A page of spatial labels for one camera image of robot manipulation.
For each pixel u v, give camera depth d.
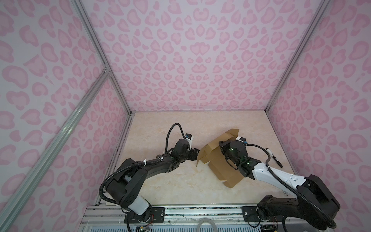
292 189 0.43
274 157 0.93
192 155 0.79
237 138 0.80
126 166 0.48
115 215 0.75
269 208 0.61
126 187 0.44
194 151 0.79
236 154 0.64
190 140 0.80
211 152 0.82
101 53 0.84
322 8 0.69
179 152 0.69
